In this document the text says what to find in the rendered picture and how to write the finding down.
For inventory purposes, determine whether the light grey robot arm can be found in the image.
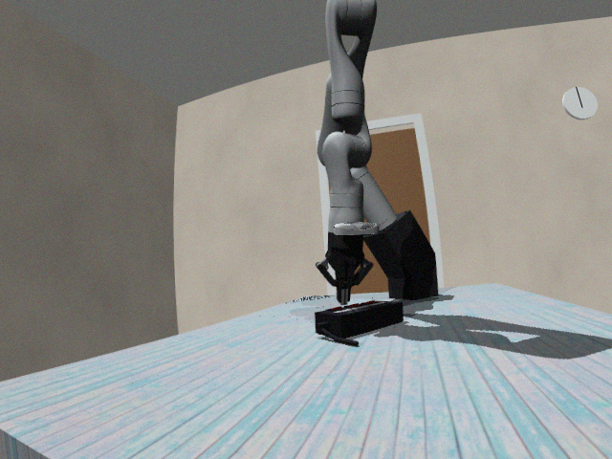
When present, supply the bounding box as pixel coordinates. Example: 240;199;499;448
317;0;398;235

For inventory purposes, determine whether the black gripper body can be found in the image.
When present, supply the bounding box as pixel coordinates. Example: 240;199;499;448
325;231;364;273

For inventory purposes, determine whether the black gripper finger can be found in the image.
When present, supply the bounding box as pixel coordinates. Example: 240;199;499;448
344;257;373;305
316;257;345;305

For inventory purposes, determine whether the black power strip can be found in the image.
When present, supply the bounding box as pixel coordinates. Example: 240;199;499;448
315;300;404;346

